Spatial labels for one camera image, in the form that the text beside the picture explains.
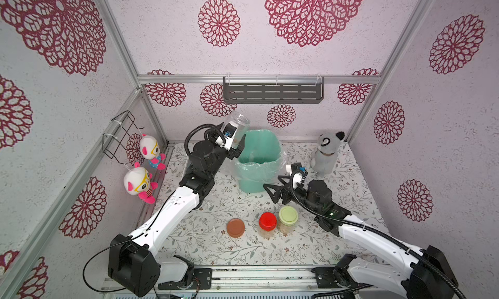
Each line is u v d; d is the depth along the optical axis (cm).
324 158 100
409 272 41
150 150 93
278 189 64
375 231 49
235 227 87
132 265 39
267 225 76
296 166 63
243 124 64
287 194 68
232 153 66
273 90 97
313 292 73
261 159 102
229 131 57
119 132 78
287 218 76
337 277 66
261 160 102
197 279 73
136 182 80
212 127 51
